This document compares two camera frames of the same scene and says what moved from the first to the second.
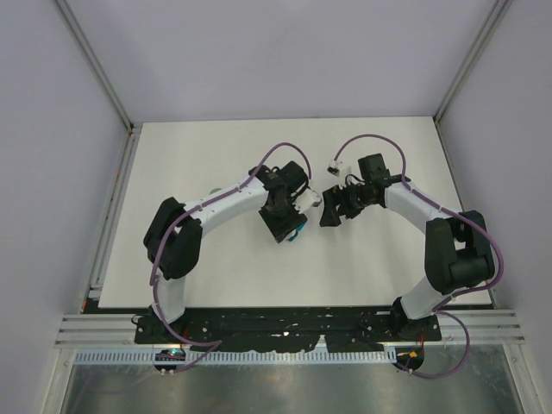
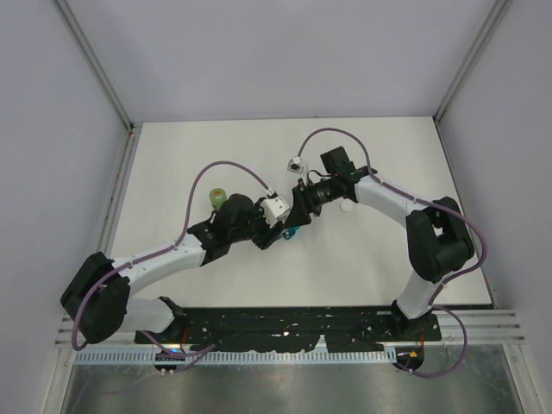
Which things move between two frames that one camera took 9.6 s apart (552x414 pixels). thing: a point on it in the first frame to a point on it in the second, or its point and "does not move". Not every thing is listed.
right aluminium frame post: (486, 31) does not move
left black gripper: (281, 228) to (268, 234)
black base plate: (285, 329) does not move
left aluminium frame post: (131, 147) does not move
